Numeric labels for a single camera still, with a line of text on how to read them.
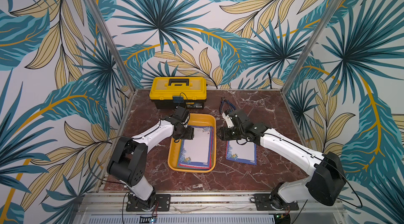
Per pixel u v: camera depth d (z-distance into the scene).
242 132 0.60
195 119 1.04
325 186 0.41
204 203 0.75
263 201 0.73
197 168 0.84
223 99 1.14
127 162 0.45
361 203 0.38
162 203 0.74
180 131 0.73
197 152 0.90
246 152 0.90
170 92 0.97
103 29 0.84
